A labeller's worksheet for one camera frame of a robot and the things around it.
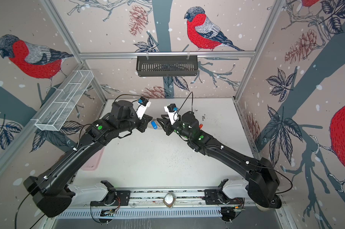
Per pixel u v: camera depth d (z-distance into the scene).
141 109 0.59
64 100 0.78
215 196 0.73
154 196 0.76
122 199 0.73
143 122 0.60
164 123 0.64
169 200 0.63
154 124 0.71
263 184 0.40
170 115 0.60
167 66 1.07
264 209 0.68
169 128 0.65
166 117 0.71
